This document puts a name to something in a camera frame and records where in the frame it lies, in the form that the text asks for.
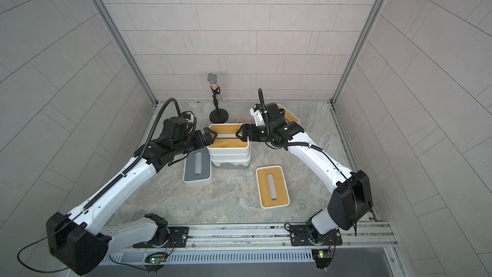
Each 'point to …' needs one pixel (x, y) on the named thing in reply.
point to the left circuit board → (155, 261)
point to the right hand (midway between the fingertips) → (244, 134)
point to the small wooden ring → (239, 122)
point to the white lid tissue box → (230, 163)
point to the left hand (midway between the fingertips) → (214, 135)
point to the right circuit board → (322, 258)
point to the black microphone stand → (217, 116)
